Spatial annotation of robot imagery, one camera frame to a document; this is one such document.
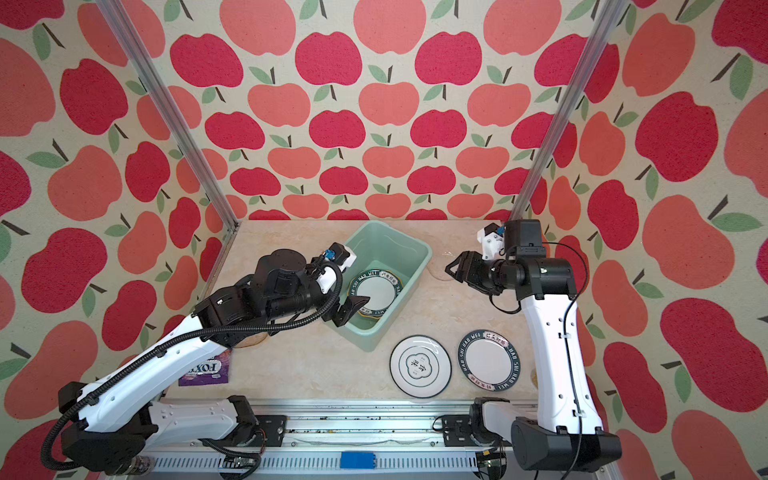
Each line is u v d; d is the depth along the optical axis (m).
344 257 0.53
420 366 0.84
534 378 0.83
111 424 0.39
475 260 0.59
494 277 0.55
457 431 0.73
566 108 0.86
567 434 0.36
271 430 0.75
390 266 1.05
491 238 0.62
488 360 0.85
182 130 0.92
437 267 0.88
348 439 0.74
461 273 0.60
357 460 0.70
